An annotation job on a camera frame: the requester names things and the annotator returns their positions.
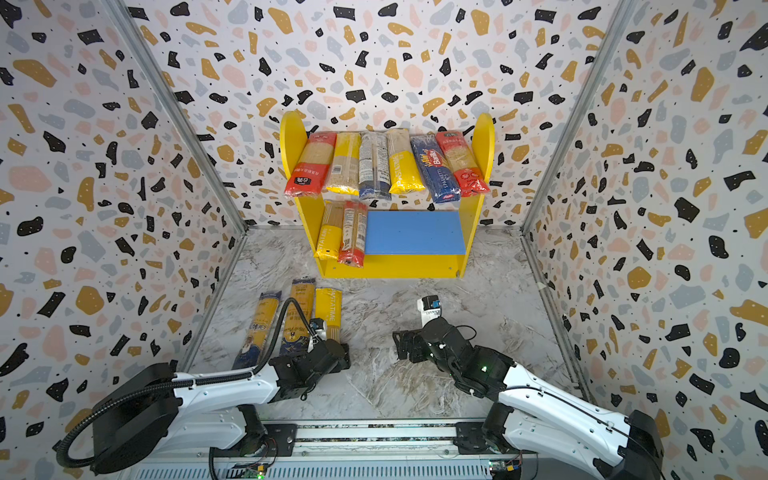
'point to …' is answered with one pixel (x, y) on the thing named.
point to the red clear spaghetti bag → (352, 247)
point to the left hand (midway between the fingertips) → (339, 347)
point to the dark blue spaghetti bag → (254, 348)
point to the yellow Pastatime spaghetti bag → (329, 308)
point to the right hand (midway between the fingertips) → (402, 329)
